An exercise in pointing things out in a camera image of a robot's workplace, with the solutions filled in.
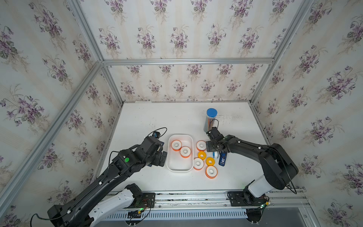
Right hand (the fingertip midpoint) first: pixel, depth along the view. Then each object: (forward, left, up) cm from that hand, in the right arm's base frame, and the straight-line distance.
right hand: (215, 145), depth 92 cm
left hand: (-14, +33, +16) cm, 39 cm away
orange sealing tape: (0, +26, 0) cm, 26 cm away
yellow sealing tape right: (-10, +4, -2) cm, 11 cm away
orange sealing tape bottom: (-16, +4, -1) cm, 17 cm away
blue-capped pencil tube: (+12, +4, +11) cm, 17 cm away
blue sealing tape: (-7, +1, +2) cm, 8 cm away
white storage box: (-11, +26, -2) cm, 29 cm away
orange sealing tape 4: (-12, +12, -1) cm, 17 cm away
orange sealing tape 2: (-5, +20, 0) cm, 20 cm away
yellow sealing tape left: (-6, +9, -2) cm, 11 cm away
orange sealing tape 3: (0, +9, -1) cm, 9 cm away
